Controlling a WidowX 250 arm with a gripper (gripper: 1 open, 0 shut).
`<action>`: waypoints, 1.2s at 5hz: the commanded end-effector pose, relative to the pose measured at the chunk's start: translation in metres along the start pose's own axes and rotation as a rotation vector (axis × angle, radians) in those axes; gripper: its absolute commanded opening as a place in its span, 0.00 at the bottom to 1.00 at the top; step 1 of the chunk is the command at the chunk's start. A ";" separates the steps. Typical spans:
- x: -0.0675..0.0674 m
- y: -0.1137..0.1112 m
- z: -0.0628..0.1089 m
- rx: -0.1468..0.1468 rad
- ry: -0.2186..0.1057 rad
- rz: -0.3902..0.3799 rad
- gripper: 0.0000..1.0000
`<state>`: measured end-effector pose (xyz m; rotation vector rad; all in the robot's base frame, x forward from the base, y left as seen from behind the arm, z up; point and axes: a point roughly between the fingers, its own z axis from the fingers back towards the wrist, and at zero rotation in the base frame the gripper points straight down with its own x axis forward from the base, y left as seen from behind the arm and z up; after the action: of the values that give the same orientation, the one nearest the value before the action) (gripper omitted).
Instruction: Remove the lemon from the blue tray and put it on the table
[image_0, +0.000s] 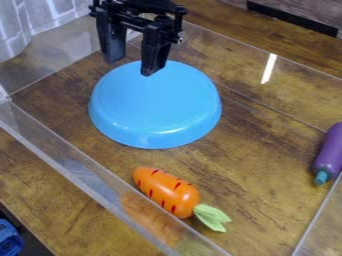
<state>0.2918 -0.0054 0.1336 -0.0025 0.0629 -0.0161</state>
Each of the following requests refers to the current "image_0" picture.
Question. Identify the blue object at corner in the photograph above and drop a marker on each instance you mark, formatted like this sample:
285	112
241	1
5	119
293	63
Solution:
11	241

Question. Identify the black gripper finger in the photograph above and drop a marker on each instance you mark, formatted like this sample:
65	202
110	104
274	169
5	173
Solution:
155	49
113	35

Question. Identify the white curtain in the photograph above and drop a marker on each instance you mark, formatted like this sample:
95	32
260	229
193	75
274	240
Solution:
29	17

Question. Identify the blue upside-down tray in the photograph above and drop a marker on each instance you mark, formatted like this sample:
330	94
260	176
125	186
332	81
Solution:
155	112

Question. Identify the clear acrylic enclosure wall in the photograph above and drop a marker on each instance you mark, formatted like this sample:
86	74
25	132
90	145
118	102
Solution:
66	176

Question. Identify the purple toy eggplant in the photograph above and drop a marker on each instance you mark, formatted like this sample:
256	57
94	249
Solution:
328	164

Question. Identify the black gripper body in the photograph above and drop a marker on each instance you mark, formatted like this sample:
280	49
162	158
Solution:
137	14

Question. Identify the orange toy carrot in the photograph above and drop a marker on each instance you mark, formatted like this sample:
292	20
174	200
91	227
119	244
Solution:
178	197

